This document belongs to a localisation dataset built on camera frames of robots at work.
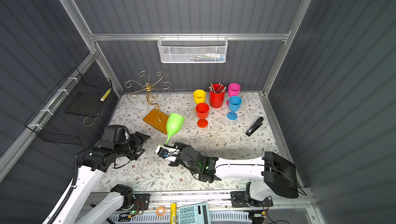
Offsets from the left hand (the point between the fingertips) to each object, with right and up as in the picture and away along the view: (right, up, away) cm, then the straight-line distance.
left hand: (149, 141), depth 73 cm
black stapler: (+61, +5, +24) cm, 66 cm away
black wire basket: (-39, +13, 0) cm, 41 cm away
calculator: (+22, -32, -4) cm, 39 cm away
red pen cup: (+36, +25, +32) cm, 54 cm away
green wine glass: (+12, +8, +2) cm, 15 cm away
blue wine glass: (+46, +19, +22) cm, 54 cm away
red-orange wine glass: (+25, +14, +21) cm, 36 cm away
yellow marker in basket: (-27, +21, +7) cm, 35 cm away
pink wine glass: (+47, +28, +29) cm, 62 cm away
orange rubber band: (+5, -32, -2) cm, 32 cm away
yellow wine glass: (+24, +24, +29) cm, 44 cm away
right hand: (+9, -1, -3) cm, 10 cm away
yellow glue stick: (+12, -32, -4) cm, 34 cm away
